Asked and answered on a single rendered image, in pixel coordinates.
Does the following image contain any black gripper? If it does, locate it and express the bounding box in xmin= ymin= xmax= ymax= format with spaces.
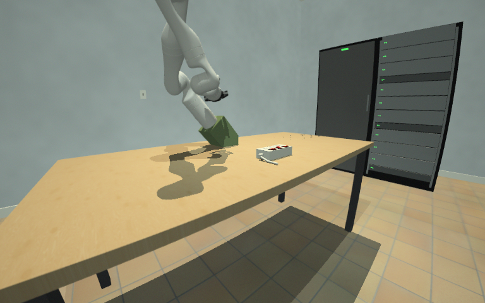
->
xmin=204 ymin=90 xmax=228 ymax=102

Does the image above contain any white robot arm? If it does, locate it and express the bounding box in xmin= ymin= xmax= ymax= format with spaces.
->
xmin=155 ymin=0 xmax=222 ymax=129

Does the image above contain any white power strip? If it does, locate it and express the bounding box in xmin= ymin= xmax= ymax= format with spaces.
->
xmin=256 ymin=145 xmax=292 ymax=165

